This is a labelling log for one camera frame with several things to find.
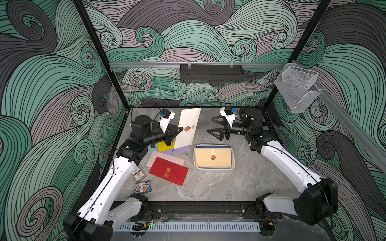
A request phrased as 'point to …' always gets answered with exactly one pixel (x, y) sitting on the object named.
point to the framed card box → (138, 174)
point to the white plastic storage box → (214, 168)
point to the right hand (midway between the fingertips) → (211, 124)
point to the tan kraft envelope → (210, 157)
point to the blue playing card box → (142, 187)
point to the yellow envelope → (162, 146)
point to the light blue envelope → (152, 149)
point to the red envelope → (169, 171)
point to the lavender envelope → (177, 151)
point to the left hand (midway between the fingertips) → (181, 126)
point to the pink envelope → (155, 154)
